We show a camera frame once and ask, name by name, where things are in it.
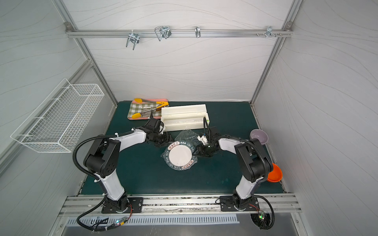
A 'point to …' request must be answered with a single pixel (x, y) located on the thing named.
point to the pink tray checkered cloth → (147, 108)
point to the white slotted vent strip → (96, 221)
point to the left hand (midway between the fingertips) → (172, 142)
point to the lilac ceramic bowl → (260, 134)
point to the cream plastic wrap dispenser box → (184, 117)
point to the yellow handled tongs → (163, 104)
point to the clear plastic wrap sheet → (185, 135)
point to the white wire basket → (57, 123)
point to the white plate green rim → (180, 155)
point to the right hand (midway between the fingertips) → (196, 154)
